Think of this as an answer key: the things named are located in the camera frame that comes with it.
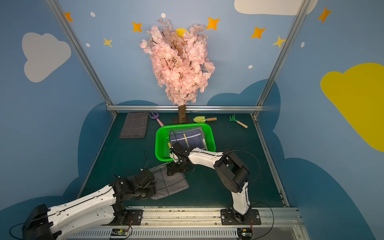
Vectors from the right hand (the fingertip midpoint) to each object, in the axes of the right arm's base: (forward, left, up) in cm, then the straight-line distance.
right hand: (175, 171), depth 88 cm
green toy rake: (+48, -40, -3) cm, 63 cm away
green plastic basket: (+20, +11, +1) cm, 23 cm away
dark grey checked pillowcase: (+36, +37, -2) cm, 51 cm away
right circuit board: (-28, -38, -5) cm, 48 cm away
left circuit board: (-31, +23, -3) cm, 39 cm away
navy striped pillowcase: (+22, -7, +4) cm, 24 cm away
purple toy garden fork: (+46, +22, -2) cm, 51 cm away
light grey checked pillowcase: (-8, +4, -1) cm, 9 cm away
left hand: (-11, +7, +2) cm, 14 cm away
